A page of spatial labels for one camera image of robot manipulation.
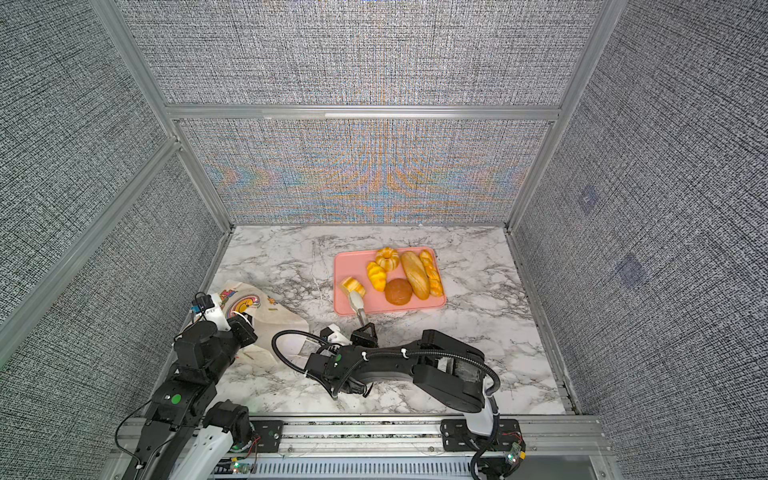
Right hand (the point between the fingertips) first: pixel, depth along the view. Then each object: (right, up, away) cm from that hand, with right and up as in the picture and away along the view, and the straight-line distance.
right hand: (372, 328), depth 84 cm
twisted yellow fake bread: (+21, +11, +15) cm, 28 cm away
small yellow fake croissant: (+1, +14, +17) cm, 22 cm away
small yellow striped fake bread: (-7, +11, +10) cm, 16 cm away
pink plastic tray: (-8, +17, +23) cm, 29 cm away
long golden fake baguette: (+14, +14, +17) cm, 26 cm away
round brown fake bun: (+8, +9, +12) cm, 17 cm away
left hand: (-29, +7, -9) cm, 31 cm away
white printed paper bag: (-28, +3, -3) cm, 28 cm away
